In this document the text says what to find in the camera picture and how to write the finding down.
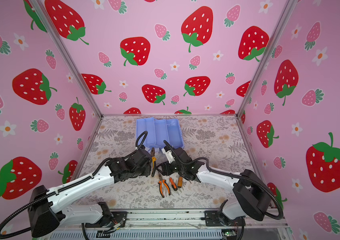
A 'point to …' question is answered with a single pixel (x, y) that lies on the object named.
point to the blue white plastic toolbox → (159, 130)
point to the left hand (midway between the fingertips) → (151, 167)
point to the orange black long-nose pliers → (161, 180)
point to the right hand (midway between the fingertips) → (158, 166)
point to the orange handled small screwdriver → (173, 184)
